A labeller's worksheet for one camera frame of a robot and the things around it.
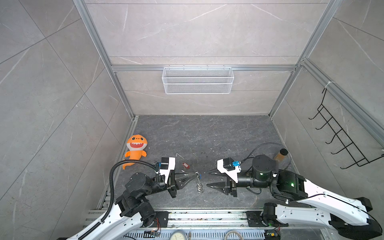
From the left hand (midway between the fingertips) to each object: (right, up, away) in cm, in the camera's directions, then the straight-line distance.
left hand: (195, 173), depth 52 cm
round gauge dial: (-8, -32, +14) cm, 36 cm away
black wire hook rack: (+67, +12, +15) cm, 70 cm away
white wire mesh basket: (+2, +49, +48) cm, 68 cm away
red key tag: (-6, -8, +40) cm, 41 cm away
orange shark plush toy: (-38, +6, +40) cm, 56 cm away
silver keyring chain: (+2, -6, +3) cm, 7 cm away
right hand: (+5, -1, 0) cm, 5 cm away
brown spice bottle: (+52, -2, +37) cm, 64 cm away
